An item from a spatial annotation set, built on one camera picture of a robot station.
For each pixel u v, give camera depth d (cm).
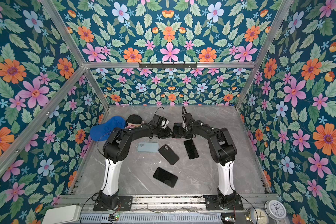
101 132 98
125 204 73
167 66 94
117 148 57
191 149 93
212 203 73
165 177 83
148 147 97
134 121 102
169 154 93
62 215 67
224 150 57
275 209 69
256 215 64
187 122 81
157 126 85
